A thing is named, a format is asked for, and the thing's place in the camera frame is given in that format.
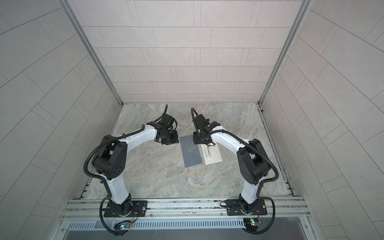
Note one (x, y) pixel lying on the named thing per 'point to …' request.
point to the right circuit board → (252, 222)
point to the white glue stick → (207, 152)
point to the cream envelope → (215, 155)
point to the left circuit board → (123, 226)
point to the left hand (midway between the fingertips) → (182, 138)
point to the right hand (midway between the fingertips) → (196, 141)
